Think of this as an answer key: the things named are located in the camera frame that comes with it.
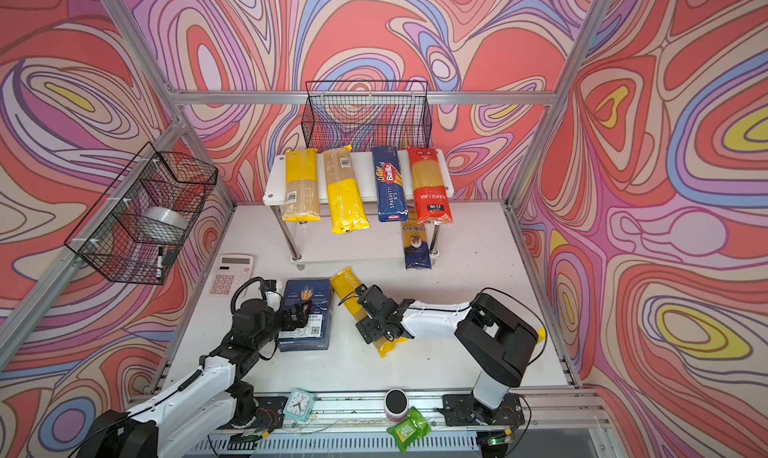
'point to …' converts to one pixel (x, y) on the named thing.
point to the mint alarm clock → (299, 405)
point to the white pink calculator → (232, 270)
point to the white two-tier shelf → (314, 242)
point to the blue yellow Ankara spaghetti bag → (415, 241)
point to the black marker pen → (159, 263)
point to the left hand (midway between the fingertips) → (302, 301)
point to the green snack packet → (409, 431)
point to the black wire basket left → (109, 239)
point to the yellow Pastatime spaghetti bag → (345, 286)
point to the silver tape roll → (164, 223)
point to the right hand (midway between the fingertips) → (378, 326)
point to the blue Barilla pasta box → (316, 334)
